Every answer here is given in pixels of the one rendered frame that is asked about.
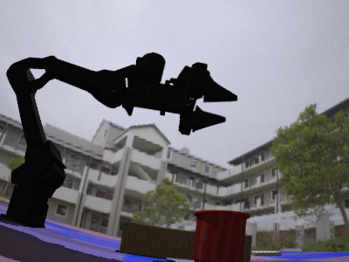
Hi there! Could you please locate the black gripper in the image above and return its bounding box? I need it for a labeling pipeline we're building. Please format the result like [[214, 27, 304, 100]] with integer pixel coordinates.
[[155, 62, 237, 135]]

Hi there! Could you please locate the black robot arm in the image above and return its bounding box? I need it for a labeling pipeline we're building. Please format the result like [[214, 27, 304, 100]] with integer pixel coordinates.
[[0, 52, 166, 228]]

